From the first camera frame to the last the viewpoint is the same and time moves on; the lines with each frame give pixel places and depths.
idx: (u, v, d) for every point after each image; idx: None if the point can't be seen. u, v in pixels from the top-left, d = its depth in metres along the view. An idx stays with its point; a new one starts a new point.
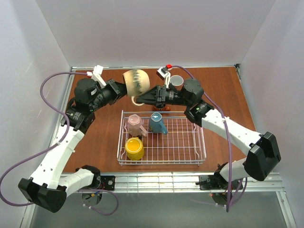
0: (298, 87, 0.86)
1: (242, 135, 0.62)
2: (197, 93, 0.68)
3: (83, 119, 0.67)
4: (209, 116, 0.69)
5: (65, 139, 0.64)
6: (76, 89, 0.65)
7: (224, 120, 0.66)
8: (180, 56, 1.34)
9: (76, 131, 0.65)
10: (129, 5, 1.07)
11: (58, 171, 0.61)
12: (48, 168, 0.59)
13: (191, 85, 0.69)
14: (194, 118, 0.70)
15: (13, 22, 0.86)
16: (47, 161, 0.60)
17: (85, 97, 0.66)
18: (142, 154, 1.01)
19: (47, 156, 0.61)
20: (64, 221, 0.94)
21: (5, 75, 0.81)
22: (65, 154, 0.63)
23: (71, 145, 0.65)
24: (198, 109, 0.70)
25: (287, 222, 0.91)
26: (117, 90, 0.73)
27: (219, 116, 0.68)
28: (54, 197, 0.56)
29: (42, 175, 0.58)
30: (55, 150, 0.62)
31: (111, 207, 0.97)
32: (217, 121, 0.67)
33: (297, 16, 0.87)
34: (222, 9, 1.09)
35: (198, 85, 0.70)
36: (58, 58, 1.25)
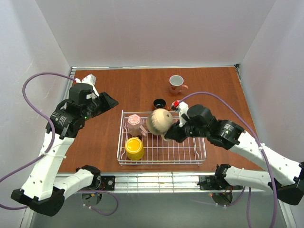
0: (298, 87, 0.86)
1: (284, 167, 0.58)
2: (204, 115, 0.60)
3: (70, 122, 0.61)
4: (244, 142, 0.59)
5: (52, 148, 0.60)
6: (71, 89, 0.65)
7: (261, 148, 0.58)
8: (179, 56, 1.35)
9: (62, 139, 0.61)
10: (129, 5, 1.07)
11: (48, 181, 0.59)
12: (37, 180, 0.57)
13: (196, 109, 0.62)
14: (223, 143, 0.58)
15: (13, 23, 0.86)
16: (36, 173, 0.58)
17: (79, 99, 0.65)
18: (142, 154, 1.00)
19: (36, 167, 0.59)
20: (64, 221, 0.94)
21: (5, 74, 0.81)
22: (53, 163, 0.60)
23: (60, 153, 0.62)
24: (227, 132, 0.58)
25: (287, 222, 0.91)
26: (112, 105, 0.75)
27: (253, 142, 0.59)
28: (50, 204, 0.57)
29: (33, 187, 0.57)
30: (42, 161, 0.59)
31: (111, 208, 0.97)
32: (252, 149, 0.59)
33: (297, 15, 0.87)
34: (222, 9, 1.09)
35: (201, 107, 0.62)
36: (58, 58, 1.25)
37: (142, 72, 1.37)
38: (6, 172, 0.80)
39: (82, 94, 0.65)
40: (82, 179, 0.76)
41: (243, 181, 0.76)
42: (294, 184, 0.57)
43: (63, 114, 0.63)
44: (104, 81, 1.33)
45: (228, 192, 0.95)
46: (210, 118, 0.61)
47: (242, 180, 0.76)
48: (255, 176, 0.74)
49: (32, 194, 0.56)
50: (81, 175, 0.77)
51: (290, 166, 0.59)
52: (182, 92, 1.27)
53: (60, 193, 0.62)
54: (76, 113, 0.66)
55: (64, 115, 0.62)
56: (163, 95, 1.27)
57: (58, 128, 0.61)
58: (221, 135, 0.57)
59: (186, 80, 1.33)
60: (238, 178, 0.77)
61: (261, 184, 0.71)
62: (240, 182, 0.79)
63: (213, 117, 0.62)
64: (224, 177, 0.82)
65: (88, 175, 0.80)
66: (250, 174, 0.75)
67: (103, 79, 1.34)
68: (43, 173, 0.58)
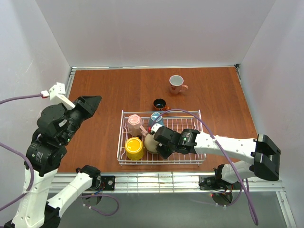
0: (298, 87, 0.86)
1: (239, 147, 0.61)
2: (163, 133, 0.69)
3: (46, 160, 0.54)
4: (201, 141, 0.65)
5: (34, 185, 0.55)
6: (39, 121, 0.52)
7: (215, 140, 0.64)
8: (179, 56, 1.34)
9: (42, 176, 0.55)
10: (128, 6, 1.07)
11: (37, 214, 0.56)
12: (25, 215, 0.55)
13: (157, 131, 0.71)
14: (187, 149, 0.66)
15: (12, 22, 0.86)
16: (23, 208, 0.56)
17: (52, 131, 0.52)
18: (142, 154, 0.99)
19: (23, 202, 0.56)
20: (64, 222, 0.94)
21: (6, 75, 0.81)
22: (39, 197, 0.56)
23: (44, 186, 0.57)
24: (185, 139, 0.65)
25: (287, 222, 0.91)
26: (90, 110, 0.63)
27: (208, 137, 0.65)
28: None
29: (21, 222, 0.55)
30: (27, 197, 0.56)
31: (111, 208, 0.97)
32: (209, 144, 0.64)
33: (297, 16, 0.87)
34: (222, 9, 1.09)
35: (160, 127, 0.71)
36: (58, 59, 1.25)
37: (142, 72, 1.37)
38: (5, 172, 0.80)
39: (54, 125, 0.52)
40: (78, 191, 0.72)
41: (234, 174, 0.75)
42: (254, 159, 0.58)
43: (40, 147, 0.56)
44: (105, 81, 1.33)
45: (228, 192, 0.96)
46: (169, 133, 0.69)
47: (234, 174, 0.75)
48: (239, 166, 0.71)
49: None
50: (78, 183, 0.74)
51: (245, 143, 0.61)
52: (182, 92, 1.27)
53: (54, 214, 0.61)
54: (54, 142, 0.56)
55: (41, 150, 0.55)
56: (163, 95, 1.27)
57: (37, 166, 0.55)
58: (182, 143, 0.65)
59: (186, 80, 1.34)
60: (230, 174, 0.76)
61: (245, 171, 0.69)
62: (236, 178, 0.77)
63: (173, 131, 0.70)
64: (221, 177, 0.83)
65: (86, 181, 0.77)
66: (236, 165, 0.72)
67: (102, 79, 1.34)
68: (29, 209, 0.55)
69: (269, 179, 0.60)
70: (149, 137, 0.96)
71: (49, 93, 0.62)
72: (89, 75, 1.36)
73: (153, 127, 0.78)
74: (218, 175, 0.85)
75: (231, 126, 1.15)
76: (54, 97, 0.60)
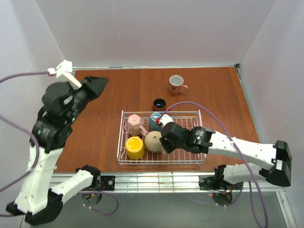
0: (298, 87, 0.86)
1: (259, 153, 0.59)
2: (173, 130, 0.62)
3: (52, 137, 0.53)
4: (216, 142, 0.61)
5: (39, 163, 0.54)
6: (43, 98, 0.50)
7: (233, 142, 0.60)
8: (179, 56, 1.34)
9: (48, 154, 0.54)
10: (128, 6, 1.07)
11: (41, 194, 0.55)
12: (29, 194, 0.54)
13: (166, 128, 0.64)
14: (200, 148, 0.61)
15: (12, 22, 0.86)
16: (27, 187, 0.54)
17: (57, 109, 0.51)
18: (142, 154, 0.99)
19: (26, 182, 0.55)
20: (64, 222, 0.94)
21: (6, 75, 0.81)
22: (43, 176, 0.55)
23: (48, 166, 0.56)
24: (199, 138, 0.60)
25: (287, 222, 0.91)
26: (97, 91, 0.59)
27: (225, 139, 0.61)
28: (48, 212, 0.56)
29: (25, 202, 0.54)
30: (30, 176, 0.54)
31: (111, 207, 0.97)
32: (226, 146, 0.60)
33: (297, 16, 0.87)
34: (222, 9, 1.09)
35: (169, 122, 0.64)
36: (58, 58, 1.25)
37: (142, 72, 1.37)
38: (5, 172, 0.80)
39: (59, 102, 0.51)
40: (79, 186, 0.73)
41: (239, 176, 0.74)
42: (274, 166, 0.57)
43: (46, 124, 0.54)
44: None
45: (228, 192, 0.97)
46: (180, 130, 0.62)
47: (238, 176, 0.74)
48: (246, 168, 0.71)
49: (24, 208, 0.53)
50: (80, 177, 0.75)
51: (265, 148, 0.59)
52: (182, 92, 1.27)
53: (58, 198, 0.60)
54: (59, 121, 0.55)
55: (47, 127, 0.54)
56: (163, 95, 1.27)
57: (42, 143, 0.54)
58: (195, 142, 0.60)
59: (186, 80, 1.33)
60: (234, 176, 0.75)
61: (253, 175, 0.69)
62: (238, 179, 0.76)
63: (183, 128, 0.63)
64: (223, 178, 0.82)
65: (87, 176, 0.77)
66: (243, 167, 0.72)
67: None
68: (32, 187, 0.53)
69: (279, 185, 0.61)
70: (150, 137, 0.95)
71: (55, 71, 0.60)
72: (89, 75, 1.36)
73: (161, 118, 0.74)
74: (219, 175, 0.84)
75: (231, 126, 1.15)
76: (61, 75, 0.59)
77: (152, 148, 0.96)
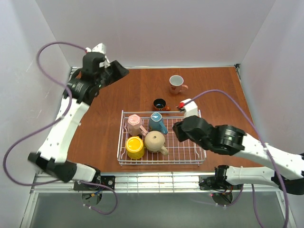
0: (298, 87, 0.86)
1: (290, 164, 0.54)
2: (201, 125, 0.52)
3: (86, 91, 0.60)
4: (247, 146, 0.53)
5: (69, 112, 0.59)
6: (84, 57, 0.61)
7: (267, 149, 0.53)
8: (179, 56, 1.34)
9: (80, 104, 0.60)
10: (128, 6, 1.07)
11: (65, 145, 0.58)
12: (54, 142, 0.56)
13: (190, 121, 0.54)
14: (229, 150, 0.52)
15: (12, 22, 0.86)
16: (53, 134, 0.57)
17: (93, 66, 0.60)
18: (142, 154, 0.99)
19: (53, 130, 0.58)
20: (64, 222, 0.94)
21: (6, 74, 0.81)
22: (70, 128, 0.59)
23: (76, 118, 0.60)
24: (231, 138, 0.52)
25: (288, 222, 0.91)
26: (123, 71, 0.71)
27: (257, 143, 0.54)
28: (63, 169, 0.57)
29: (49, 148, 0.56)
30: (59, 124, 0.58)
31: (111, 206, 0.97)
32: (258, 151, 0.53)
33: (297, 15, 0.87)
34: (222, 9, 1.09)
35: (195, 117, 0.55)
36: (58, 58, 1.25)
37: (143, 72, 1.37)
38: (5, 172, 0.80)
39: (96, 62, 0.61)
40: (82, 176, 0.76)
41: (244, 179, 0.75)
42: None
43: (80, 81, 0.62)
44: None
45: (228, 192, 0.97)
46: (207, 127, 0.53)
47: (243, 178, 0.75)
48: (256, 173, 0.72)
49: (48, 155, 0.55)
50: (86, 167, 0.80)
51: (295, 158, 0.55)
52: (182, 92, 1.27)
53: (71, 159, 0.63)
54: (91, 81, 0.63)
55: (81, 83, 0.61)
56: (163, 95, 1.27)
57: (75, 95, 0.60)
58: (223, 143, 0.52)
59: (186, 80, 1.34)
60: (240, 178, 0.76)
61: (264, 180, 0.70)
62: (242, 181, 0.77)
63: (210, 125, 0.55)
64: (225, 179, 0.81)
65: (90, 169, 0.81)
66: (251, 171, 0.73)
67: None
68: (60, 135, 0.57)
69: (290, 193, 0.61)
70: (150, 137, 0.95)
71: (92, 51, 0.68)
72: None
73: (186, 104, 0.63)
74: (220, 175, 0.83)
75: (231, 126, 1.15)
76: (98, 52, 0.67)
77: (152, 147, 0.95)
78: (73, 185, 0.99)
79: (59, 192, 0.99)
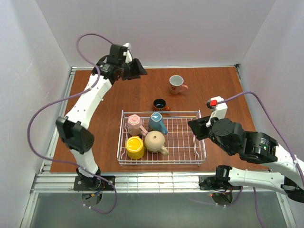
0: (298, 87, 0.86)
1: None
2: (237, 132, 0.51)
3: (111, 71, 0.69)
4: (280, 156, 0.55)
5: (97, 86, 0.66)
6: (112, 45, 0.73)
7: (296, 162, 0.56)
8: (179, 56, 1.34)
9: (106, 80, 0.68)
10: (128, 6, 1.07)
11: (89, 113, 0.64)
12: (81, 109, 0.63)
13: (224, 127, 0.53)
14: (261, 159, 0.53)
15: (12, 22, 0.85)
16: (81, 103, 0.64)
17: (118, 53, 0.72)
18: (142, 154, 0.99)
19: (80, 100, 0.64)
20: (64, 221, 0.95)
21: (6, 75, 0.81)
22: (95, 99, 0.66)
23: (101, 93, 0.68)
24: (266, 148, 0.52)
25: (287, 222, 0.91)
26: (142, 70, 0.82)
27: (288, 156, 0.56)
28: (84, 137, 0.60)
29: (76, 114, 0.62)
30: (87, 94, 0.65)
31: (110, 205, 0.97)
32: (288, 163, 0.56)
33: (297, 16, 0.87)
34: (223, 9, 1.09)
35: (229, 121, 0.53)
36: (58, 58, 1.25)
37: None
38: (6, 172, 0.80)
39: (121, 51, 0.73)
40: (89, 166, 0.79)
41: (249, 183, 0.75)
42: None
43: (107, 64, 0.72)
44: None
45: (228, 192, 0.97)
46: (242, 133, 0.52)
47: (248, 182, 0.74)
48: (264, 178, 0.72)
49: (75, 119, 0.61)
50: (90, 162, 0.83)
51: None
52: (182, 92, 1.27)
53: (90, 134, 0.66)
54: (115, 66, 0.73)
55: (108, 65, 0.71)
56: (163, 95, 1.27)
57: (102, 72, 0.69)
58: (258, 152, 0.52)
59: (186, 80, 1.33)
60: (244, 181, 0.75)
61: (272, 186, 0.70)
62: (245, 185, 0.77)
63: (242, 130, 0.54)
64: (228, 180, 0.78)
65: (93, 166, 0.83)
66: (258, 176, 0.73)
67: None
68: (87, 103, 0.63)
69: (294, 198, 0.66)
70: (150, 137, 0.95)
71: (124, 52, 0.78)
72: (89, 75, 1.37)
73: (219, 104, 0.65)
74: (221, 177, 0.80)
75: None
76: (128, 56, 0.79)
77: (152, 147, 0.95)
78: (73, 185, 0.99)
79: (59, 191, 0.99)
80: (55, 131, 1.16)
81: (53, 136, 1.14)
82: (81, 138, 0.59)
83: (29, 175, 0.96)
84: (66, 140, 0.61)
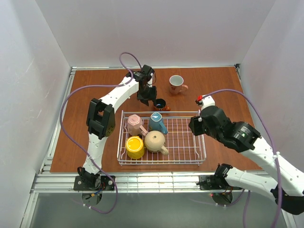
0: (298, 87, 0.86)
1: (294, 178, 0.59)
2: (217, 115, 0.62)
3: (142, 78, 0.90)
4: (259, 147, 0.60)
5: (129, 84, 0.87)
6: (145, 65, 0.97)
7: (276, 157, 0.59)
8: (179, 56, 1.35)
9: (137, 82, 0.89)
10: (128, 6, 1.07)
11: (118, 102, 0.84)
12: (114, 96, 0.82)
13: (209, 110, 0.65)
14: (238, 145, 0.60)
15: (13, 23, 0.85)
16: (115, 93, 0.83)
17: (147, 70, 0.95)
18: (142, 154, 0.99)
19: (115, 90, 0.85)
20: (65, 221, 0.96)
21: (6, 75, 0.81)
22: (125, 94, 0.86)
23: (130, 91, 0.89)
24: (243, 135, 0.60)
25: (287, 222, 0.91)
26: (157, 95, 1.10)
27: (269, 149, 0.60)
28: (109, 120, 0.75)
29: (109, 99, 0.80)
30: (121, 88, 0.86)
31: (110, 205, 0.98)
32: (266, 156, 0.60)
33: (297, 16, 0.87)
34: (223, 9, 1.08)
35: (214, 107, 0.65)
36: (58, 58, 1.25)
37: None
38: (6, 172, 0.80)
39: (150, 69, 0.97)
40: (97, 157, 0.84)
41: (244, 183, 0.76)
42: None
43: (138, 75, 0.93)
44: (104, 81, 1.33)
45: (228, 192, 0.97)
46: (223, 118, 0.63)
47: (243, 182, 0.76)
48: (258, 181, 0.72)
49: (108, 102, 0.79)
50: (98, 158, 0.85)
51: (301, 176, 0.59)
52: (182, 92, 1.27)
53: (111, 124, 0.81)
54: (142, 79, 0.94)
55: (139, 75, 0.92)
56: (163, 95, 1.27)
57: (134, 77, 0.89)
58: (235, 137, 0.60)
59: (186, 80, 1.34)
60: (240, 181, 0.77)
61: (263, 189, 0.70)
62: (241, 185, 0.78)
63: (226, 118, 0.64)
64: (225, 177, 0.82)
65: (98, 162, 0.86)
66: (254, 178, 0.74)
67: (103, 79, 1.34)
68: (119, 94, 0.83)
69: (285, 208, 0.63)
70: (150, 137, 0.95)
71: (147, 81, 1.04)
72: (89, 75, 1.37)
73: (204, 98, 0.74)
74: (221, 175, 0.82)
75: None
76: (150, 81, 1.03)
77: (152, 147, 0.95)
78: (73, 185, 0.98)
79: (59, 191, 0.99)
80: (55, 131, 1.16)
81: (53, 137, 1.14)
82: (108, 120, 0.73)
83: (29, 175, 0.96)
84: (93, 122, 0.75)
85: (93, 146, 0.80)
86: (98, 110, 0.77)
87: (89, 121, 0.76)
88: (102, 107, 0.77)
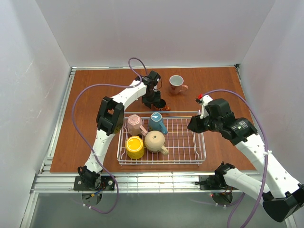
0: (298, 87, 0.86)
1: (280, 178, 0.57)
2: (221, 106, 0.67)
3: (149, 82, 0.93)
4: (251, 142, 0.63)
5: (138, 87, 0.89)
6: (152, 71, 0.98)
7: (265, 154, 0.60)
8: (179, 56, 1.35)
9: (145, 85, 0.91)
10: (128, 6, 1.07)
11: (128, 102, 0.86)
12: (124, 96, 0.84)
13: (217, 100, 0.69)
14: (232, 136, 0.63)
15: (13, 23, 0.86)
16: (125, 93, 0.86)
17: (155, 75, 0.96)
18: (142, 154, 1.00)
19: (125, 91, 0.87)
20: (64, 222, 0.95)
21: (6, 75, 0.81)
22: (134, 95, 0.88)
23: (139, 92, 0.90)
24: (239, 128, 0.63)
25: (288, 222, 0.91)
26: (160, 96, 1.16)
27: (260, 146, 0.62)
28: (119, 118, 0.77)
29: (120, 99, 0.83)
30: (131, 89, 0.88)
31: (110, 205, 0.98)
32: (256, 150, 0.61)
33: (297, 17, 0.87)
34: (222, 9, 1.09)
35: (222, 99, 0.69)
36: (58, 58, 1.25)
37: (143, 72, 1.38)
38: (5, 172, 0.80)
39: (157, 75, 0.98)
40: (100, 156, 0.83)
41: (240, 184, 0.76)
42: (284, 198, 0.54)
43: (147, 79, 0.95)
44: (104, 82, 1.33)
45: (228, 192, 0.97)
46: (226, 111, 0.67)
47: (239, 182, 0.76)
48: (253, 184, 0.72)
49: (118, 102, 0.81)
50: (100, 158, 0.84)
51: (289, 179, 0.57)
52: (182, 92, 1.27)
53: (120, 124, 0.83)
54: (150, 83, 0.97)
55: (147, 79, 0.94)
56: (163, 95, 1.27)
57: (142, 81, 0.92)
58: (232, 128, 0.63)
59: (186, 80, 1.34)
60: (236, 180, 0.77)
61: (255, 191, 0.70)
62: (237, 185, 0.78)
63: (230, 112, 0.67)
64: (224, 175, 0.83)
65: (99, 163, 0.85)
66: (251, 180, 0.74)
67: (104, 79, 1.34)
68: (129, 94, 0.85)
69: (269, 214, 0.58)
70: (150, 137, 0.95)
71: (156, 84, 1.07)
72: (89, 75, 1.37)
73: (204, 96, 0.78)
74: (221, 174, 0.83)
75: None
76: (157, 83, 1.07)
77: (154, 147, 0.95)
78: (73, 185, 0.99)
79: (59, 192, 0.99)
80: (55, 131, 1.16)
81: (53, 137, 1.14)
82: (118, 118, 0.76)
83: (29, 175, 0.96)
84: (103, 118, 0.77)
85: (99, 142, 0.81)
86: (108, 109, 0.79)
87: (99, 118, 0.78)
88: (112, 105, 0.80)
